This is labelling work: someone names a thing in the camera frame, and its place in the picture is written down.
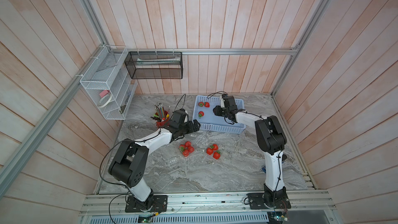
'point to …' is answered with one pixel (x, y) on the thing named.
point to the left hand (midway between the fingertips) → (195, 128)
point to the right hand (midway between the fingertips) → (214, 108)
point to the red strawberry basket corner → (201, 104)
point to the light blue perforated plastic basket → (212, 123)
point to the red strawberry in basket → (201, 113)
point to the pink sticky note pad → (103, 93)
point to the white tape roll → (104, 100)
